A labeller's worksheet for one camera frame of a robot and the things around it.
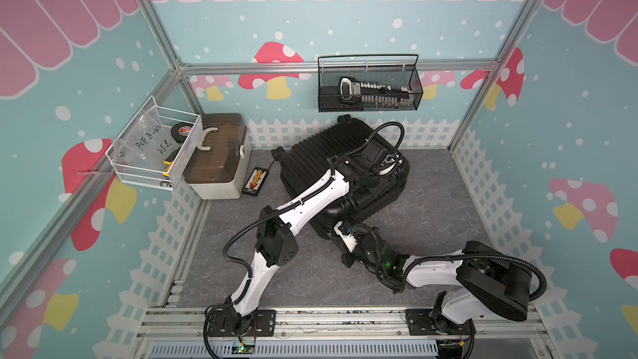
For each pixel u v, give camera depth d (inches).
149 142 26.5
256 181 42.4
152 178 25.5
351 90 34.9
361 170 23.5
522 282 17.8
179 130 31.3
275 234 19.7
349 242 28.5
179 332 29.2
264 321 29.5
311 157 34.9
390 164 27.5
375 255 24.1
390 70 36.1
